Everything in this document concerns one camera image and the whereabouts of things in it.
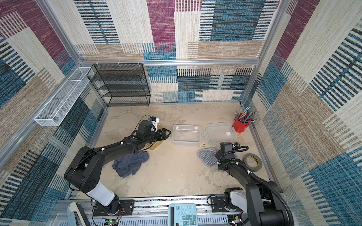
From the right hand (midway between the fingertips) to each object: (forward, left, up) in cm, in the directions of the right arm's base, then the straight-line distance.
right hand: (221, 156), depth 92 cm
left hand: (+11, +33, +12) cm, 37 cm away
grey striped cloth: (+1, +9, +1) cm, 9 cm away
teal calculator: (-31, +25, +3) cm, 40 cm away
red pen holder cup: (+20, -15, +10) cm, 27 cm away
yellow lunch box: (+9, +41, +2) cm, 42 cm away
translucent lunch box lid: (+18, -2, 0) cm, 18 cm away
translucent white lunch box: (+16, +22, +1) cm, 27 cm away
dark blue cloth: (-5, +56, +5) cm, 56 cm away
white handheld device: (-27, +78, +5) cm, 83 cm away
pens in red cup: (+23, -18, +12) cm, 32 cm away
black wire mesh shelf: (+50, +71, +20) cm, 89 cm away
